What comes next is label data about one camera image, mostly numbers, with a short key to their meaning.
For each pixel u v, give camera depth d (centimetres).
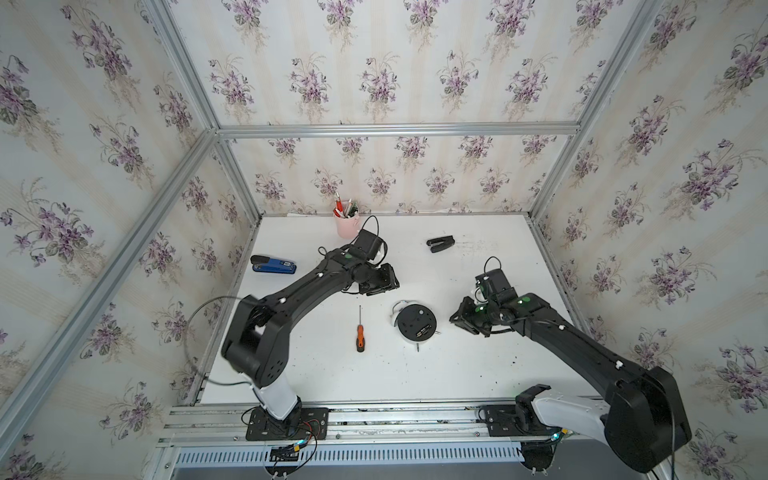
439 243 108
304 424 73
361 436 72
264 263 102
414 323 86
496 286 65
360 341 85
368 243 69
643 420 40
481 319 69
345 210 108
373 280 73
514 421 73
